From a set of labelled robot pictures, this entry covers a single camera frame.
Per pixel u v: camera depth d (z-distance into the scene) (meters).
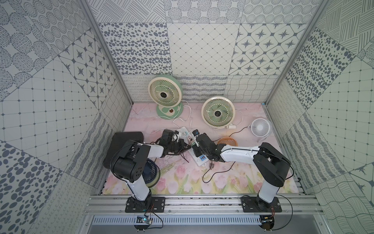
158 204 0.73
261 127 0.94
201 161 0.87
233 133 1.03
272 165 0.48
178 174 0.85
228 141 0.92
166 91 0.92
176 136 0.83
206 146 0.70
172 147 0.81
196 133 0.81
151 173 0.81
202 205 0.76
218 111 0.96
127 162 0.48
